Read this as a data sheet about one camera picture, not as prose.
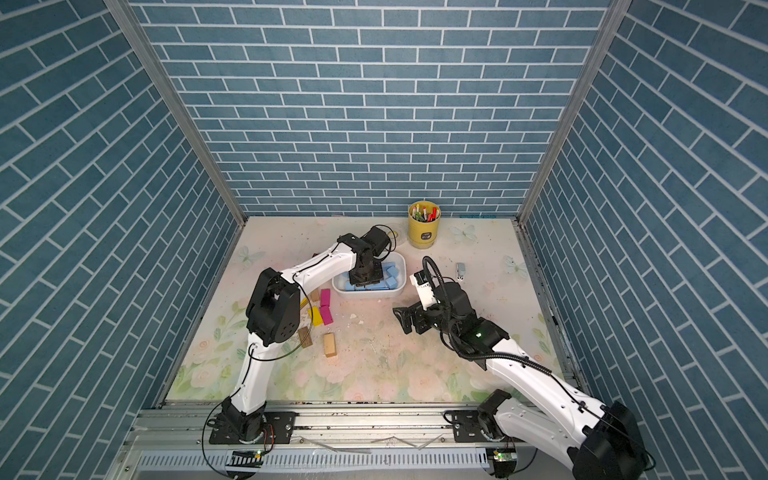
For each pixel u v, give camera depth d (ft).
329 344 2.82
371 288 3.14
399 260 3.36
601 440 1.29
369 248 2.43
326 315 3.06
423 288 2.23
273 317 1.83
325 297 3.16
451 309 1.86
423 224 3.38
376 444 2.37
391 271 3.34
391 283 3.24
